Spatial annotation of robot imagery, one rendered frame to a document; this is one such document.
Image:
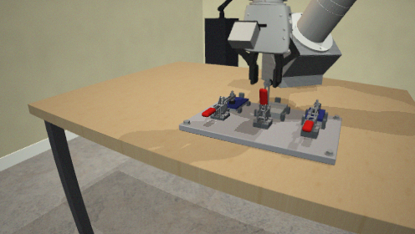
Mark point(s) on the toggle clamp with red handle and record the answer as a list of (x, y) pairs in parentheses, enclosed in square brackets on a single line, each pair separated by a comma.
[(266, 121), (220, 110), (307, 130)]

